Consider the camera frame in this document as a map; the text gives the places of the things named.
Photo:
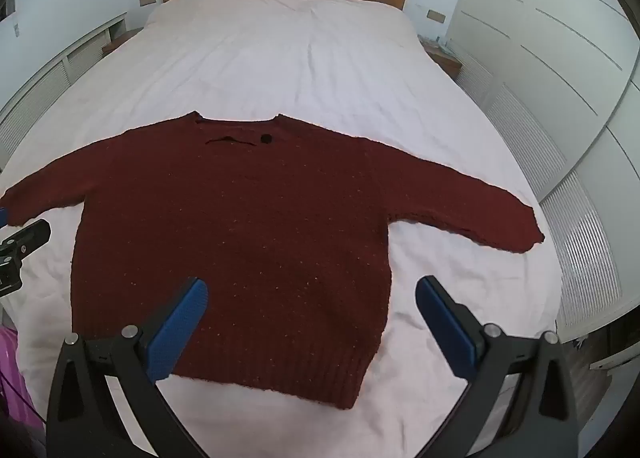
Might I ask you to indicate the dark red knit sweater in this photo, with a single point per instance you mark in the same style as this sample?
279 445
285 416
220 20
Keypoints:
235 238

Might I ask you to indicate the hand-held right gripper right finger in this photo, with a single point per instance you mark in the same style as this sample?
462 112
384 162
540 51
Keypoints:
447 333

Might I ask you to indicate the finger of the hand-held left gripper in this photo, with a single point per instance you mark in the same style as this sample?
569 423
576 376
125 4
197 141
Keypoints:
3 217
30 235

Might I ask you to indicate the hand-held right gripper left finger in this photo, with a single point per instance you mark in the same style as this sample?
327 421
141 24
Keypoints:
182 323

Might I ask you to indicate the wooden nightstand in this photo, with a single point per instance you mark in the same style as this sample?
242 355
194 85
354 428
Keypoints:
117 42
442 57

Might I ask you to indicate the white slatted cabinet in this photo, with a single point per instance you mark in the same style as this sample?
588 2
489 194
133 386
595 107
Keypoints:
575 218
45 82

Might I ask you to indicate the pink cloth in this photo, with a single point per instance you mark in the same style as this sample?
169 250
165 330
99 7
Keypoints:
15 378

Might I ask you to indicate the bed with pink sheet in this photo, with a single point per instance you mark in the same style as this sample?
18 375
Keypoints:
300 67

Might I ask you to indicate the white wardrobe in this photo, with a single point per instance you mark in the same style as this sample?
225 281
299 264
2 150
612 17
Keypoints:
540 22

